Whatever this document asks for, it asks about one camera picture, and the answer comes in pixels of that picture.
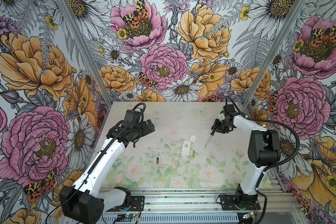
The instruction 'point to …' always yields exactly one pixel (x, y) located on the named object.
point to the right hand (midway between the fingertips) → (214, 131)
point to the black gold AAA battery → (157, 160)
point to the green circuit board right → (248, 215)
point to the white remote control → (185, 149)
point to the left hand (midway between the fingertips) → (147, 133)
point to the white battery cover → (192, 138)
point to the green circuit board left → (130, 215)
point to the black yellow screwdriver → (212, 134)
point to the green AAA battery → (193, 153)
